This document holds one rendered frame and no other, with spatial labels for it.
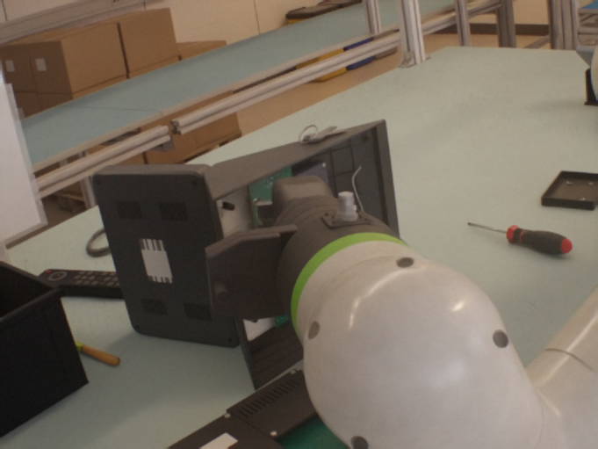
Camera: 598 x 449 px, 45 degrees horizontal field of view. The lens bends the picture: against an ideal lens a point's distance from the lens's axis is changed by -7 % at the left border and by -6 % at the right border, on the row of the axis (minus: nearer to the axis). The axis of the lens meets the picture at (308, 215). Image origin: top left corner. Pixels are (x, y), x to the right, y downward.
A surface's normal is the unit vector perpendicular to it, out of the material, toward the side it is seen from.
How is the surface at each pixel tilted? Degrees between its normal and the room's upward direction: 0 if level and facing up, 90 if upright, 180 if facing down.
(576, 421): 38
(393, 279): 8
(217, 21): 90
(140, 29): 90
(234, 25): 90
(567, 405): 28
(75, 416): 0
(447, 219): 0
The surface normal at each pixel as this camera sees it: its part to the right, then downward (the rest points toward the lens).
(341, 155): 0.37, 0.30
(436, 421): 0.17, 0.37
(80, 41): 0.76, 0.14
